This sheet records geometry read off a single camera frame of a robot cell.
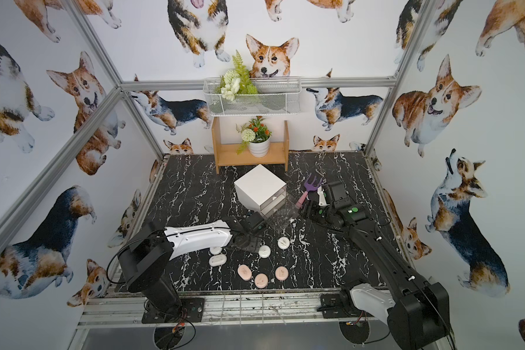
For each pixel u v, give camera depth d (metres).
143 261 0.45
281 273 0.80
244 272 0.80
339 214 0.57
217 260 0.84
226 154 1.10
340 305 0.74
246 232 0.66
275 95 0.92
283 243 0.88
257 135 1.01
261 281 0.78
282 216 0.97
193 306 0.75
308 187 1.08
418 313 0.38
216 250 0.86
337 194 0.62
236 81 0.78
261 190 0.90
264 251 0.86
